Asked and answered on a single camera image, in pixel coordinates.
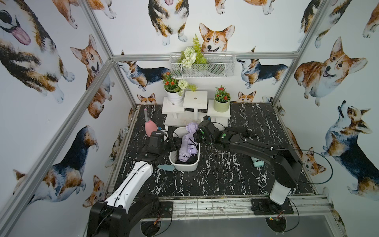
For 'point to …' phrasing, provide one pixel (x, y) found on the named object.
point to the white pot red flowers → (174, 89)
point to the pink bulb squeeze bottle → (149, 126)
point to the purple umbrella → (188, 147)
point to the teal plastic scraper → (166, 167)
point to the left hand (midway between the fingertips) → (176, 136)
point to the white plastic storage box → (177, 132)
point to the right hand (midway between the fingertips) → (191, 135)
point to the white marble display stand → (196, 105)
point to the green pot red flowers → (221, 100)
